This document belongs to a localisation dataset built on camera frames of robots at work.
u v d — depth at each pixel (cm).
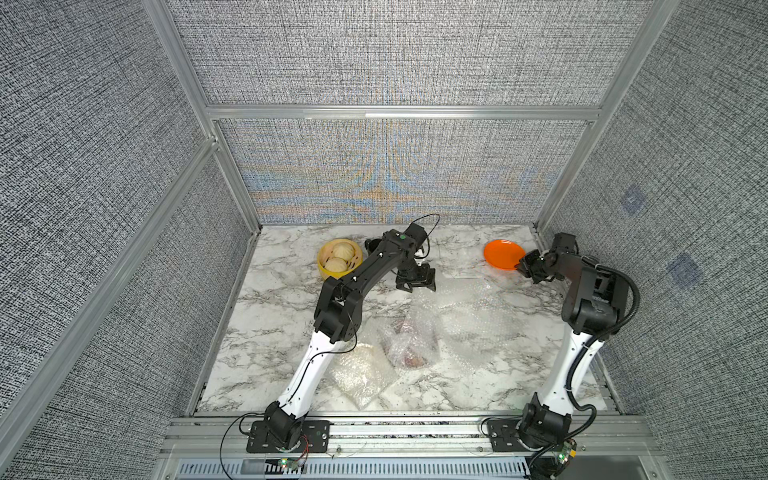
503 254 110
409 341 82
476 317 95
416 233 81
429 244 86
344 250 104
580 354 60
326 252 107
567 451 70
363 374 79
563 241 88
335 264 100
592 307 59
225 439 72
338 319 63
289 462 70
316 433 74
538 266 93
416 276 86
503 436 73
